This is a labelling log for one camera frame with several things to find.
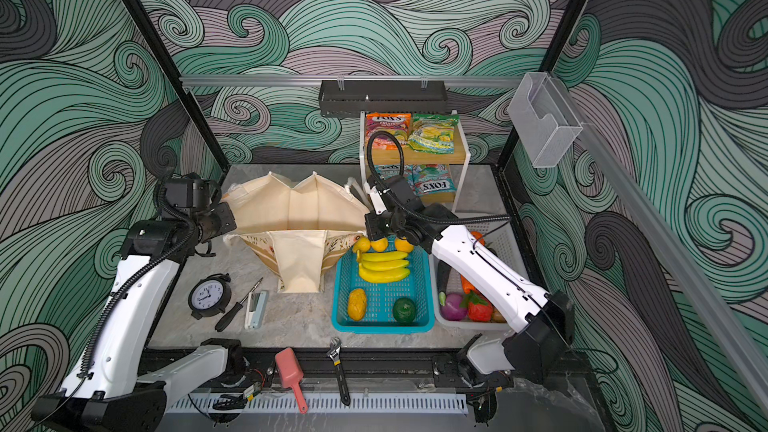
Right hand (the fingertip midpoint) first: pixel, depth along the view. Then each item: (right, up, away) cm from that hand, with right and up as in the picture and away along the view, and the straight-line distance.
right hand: (371, 220), depth 75 cm
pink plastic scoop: (-19, -37, -5) cm, 42 cm away
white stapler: (-32, -26, +6) cm, 42 cm away
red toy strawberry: (+28, -24, +1) cm, 37 cm away
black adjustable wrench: (-9, -35, +1) cm, 37 cm away
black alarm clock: (-46, -23, +8) cm, 52 cm away
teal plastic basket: (+2, -29, +8) cm, 30 cm away
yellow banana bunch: (+3, -16, +13) cm, 21 cm away
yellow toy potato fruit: (-4, -24, +6) cm, 25 cm away
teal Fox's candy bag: (+19, +11, +16) cm, 27 cm away
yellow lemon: (+3, -10, +18) cm, 20 cm away
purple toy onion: (+22, -24, +3) cm, 33 cm away
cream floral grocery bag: (-16, -2, -9) cm, 19 cm away
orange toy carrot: (+27, -20, +6) cm, 34 cm away
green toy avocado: (+9, -25, +3) cm, 26 cm away
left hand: (-36, +2, -4) cm, 37 cm away
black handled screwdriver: (-40, -27, +7) cm, 48 cm away
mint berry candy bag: (+5, +14, +18) cm, 23 cm away
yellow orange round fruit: (+10, -10, +16) cm, 21 cm away
